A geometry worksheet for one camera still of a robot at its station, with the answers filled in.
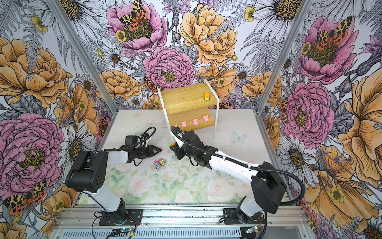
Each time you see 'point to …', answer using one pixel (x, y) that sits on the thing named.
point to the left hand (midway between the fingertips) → (160, 153)
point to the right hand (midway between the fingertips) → (174, 150)
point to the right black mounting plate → (230, 217)
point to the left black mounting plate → (127, 217)
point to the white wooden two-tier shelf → (189, 107)
